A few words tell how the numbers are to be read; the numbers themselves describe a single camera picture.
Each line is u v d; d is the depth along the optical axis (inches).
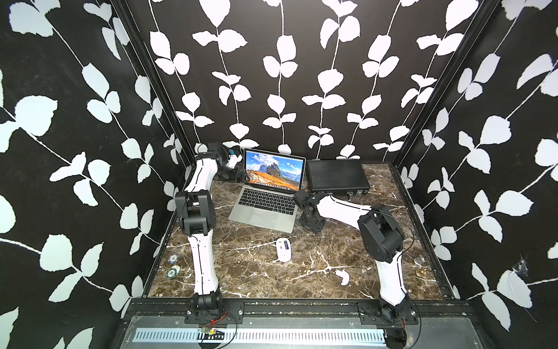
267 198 41.0
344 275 32.3
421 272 32.1
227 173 34.6
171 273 32.2
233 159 37.3
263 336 27.6
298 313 29.4
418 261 33.0
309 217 30.2
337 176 44.4
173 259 33.8
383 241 20.6
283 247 34.4
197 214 23.7
